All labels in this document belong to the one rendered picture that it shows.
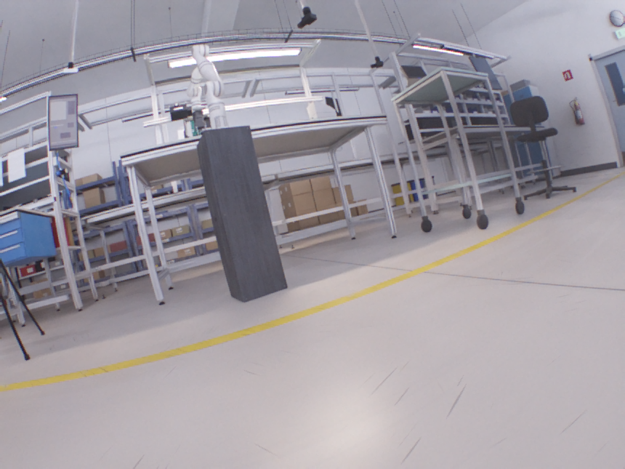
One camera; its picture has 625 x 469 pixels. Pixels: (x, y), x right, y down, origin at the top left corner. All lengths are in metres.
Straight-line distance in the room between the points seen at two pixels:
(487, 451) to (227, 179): 1.42
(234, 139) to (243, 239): 0.49
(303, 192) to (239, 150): 4.12
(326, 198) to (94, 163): 4.71
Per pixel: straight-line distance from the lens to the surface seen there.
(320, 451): 0.48
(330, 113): 2.38
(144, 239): 2.12
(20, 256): 2.68
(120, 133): 6.88
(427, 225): 2.46
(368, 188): 7.42
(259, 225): 1.53
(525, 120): 3.42
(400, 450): 0.46
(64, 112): 3.19
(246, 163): 1.57
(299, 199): 5.59
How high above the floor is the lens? 0.32
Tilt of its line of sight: 3 degrees down
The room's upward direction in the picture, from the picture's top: 13 degrees counter-clockwise
